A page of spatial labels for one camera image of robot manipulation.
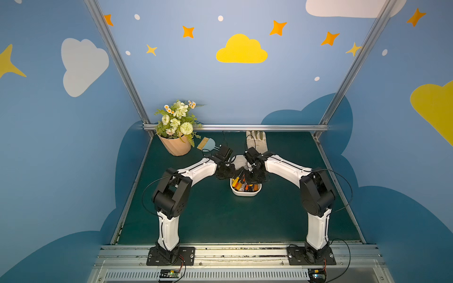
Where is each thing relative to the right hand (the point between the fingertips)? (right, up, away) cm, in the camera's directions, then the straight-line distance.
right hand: (251, 180), depth 94 cm
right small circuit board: (+25, -36, -21) cm, 49 cm away
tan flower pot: (-42, +18, +7) cm, 47 cm away
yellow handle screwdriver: (-9, 0, +2) cm, 9 cm away
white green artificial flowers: (-38, +31, -7) cm, 49 cm away
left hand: (-10, +4, +1) cm, 11 cm away
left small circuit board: (-37, -35, -22) cm, 56 cm away
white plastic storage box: (-6, -4, +1) cm, 8 cm away
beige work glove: (+7, +24, +25) cm, 35 cm away
